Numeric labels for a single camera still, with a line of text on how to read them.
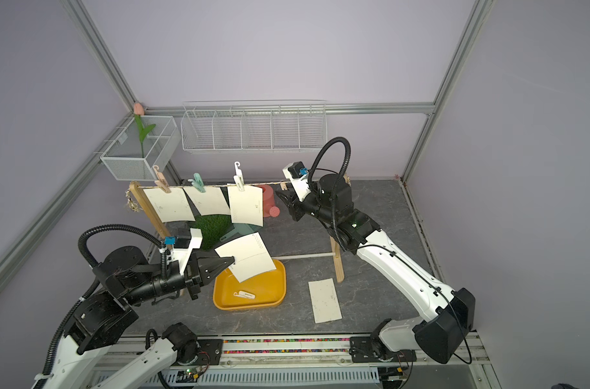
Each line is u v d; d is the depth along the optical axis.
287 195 0.60
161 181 0.57
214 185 0.60
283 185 0.63
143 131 0.90
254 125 0.99
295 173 0.54
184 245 0.45
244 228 1.02
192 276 0.46
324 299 0.85
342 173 0.44
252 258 0.56
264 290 0.83
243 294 0.83
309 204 0.59
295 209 0.59
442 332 0.37
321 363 0.73
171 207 0.64
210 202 0.66
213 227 0.98
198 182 0.60
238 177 0.59
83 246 0.37
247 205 0.64
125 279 0.40
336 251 0.91
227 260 0.53
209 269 0.50
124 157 0.77
